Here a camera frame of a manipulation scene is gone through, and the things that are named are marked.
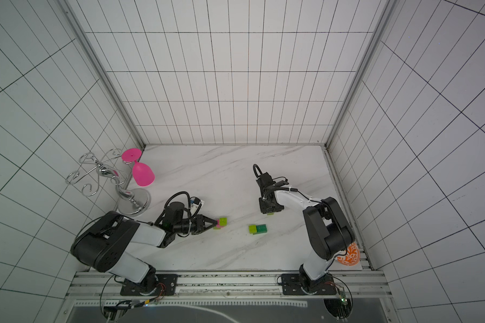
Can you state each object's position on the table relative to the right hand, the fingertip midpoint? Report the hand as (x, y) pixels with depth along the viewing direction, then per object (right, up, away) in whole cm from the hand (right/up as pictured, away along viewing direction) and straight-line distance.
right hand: (269, 204), depth 94 cm
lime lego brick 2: (-9, -9, -9) cm, 15 cm away
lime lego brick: (-21, -5, -10) cm, 24 cm away
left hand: (-26, -8, -8) cm, 28 cm away
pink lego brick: (-24, -6, -10) cm, 26 cm away
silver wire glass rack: (-64, +19, -18) cm, 69 cm away
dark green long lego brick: (-5, -9, -9) cm, 13 cm away
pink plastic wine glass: (-57, +15, -9) cm, 59 cm away
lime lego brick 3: (0, -3, -4) cm, 5 cm away
